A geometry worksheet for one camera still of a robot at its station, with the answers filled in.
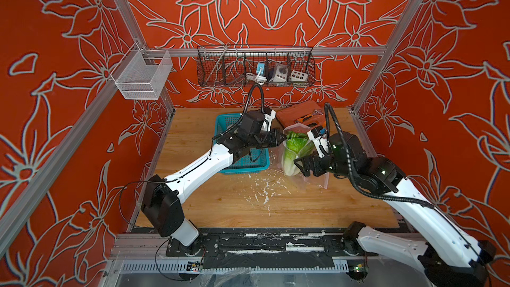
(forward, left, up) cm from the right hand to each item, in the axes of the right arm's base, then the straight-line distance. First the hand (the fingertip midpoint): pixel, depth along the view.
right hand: (300, 157), depth 66 cm
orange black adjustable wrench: (+38, -10, -21) cm, 44 cm away
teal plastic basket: (-2, +16, +1) cm, 16 cm away
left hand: (+10, +3, 0) cm, 10 cm away
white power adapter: (+43, +4, +5) cm, 43 cm away
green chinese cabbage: (+5, 0, -1) cm, 5 cm away
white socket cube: (+45, -4, +1) cm, 46 cm away
